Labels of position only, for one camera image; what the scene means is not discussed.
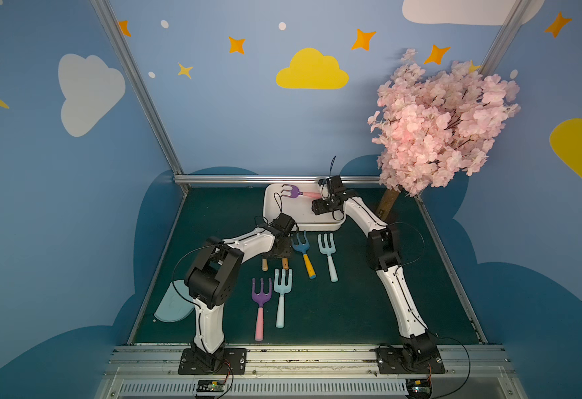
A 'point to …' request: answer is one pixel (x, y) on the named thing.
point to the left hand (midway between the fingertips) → (281, 248)
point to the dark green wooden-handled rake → (264, 264)
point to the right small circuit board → (419, 388)
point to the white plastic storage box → (300, 208)
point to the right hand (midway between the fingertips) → (323, 203)
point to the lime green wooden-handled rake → (285, 263)
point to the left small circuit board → (210, 386)
